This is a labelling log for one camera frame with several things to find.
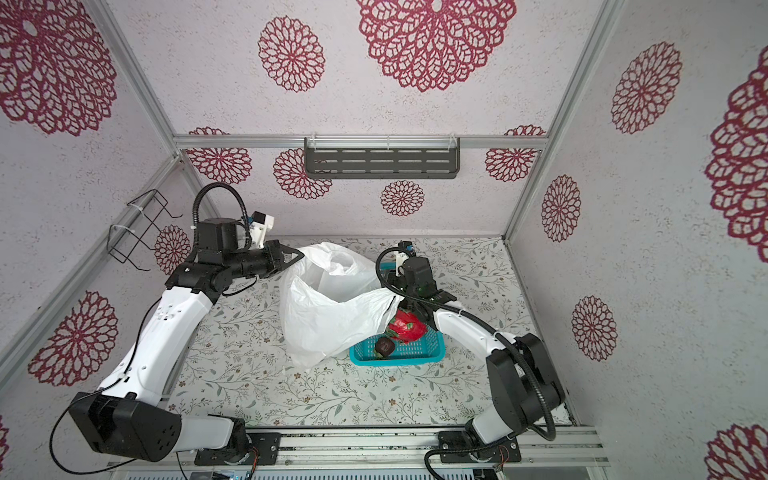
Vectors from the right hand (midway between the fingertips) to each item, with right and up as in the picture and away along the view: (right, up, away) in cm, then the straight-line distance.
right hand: (381, 268), depth 85 cm
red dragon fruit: (+7, -17, +2) cm, 19 cm away
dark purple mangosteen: (0, -23, +2) cm, 23 cm away
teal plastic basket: (+13, -25, +5) cm, 29 cm away
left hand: (-19, +2, -12) cm, 23 cm away
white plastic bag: (-12, -7, -18) cm, 23 cm away
